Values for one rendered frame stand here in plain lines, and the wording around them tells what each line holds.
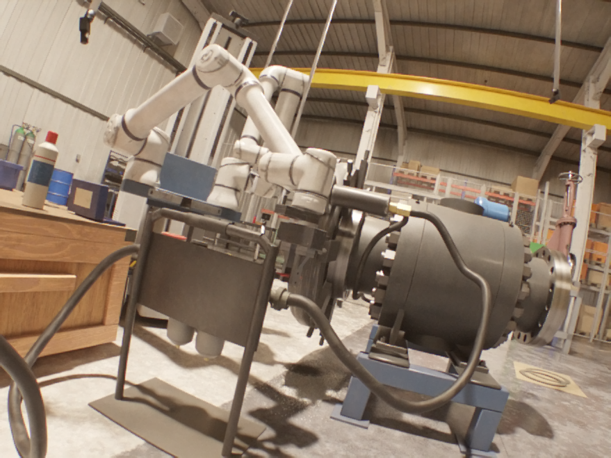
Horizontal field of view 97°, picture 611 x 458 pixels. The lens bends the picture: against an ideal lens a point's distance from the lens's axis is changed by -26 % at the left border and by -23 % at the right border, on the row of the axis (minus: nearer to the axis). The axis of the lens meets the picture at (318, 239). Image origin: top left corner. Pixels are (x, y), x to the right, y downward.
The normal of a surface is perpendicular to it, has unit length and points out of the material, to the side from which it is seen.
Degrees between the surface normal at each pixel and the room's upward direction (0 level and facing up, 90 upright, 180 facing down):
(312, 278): 108
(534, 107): 90
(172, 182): 90
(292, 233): 90
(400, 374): 90
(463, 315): 119
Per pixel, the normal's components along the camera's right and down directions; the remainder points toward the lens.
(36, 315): 0.94, 0.23
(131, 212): 0.62, 0.13
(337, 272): -0.31, 0.35
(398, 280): -0.27, 0.14
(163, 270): -0.22, -0.09
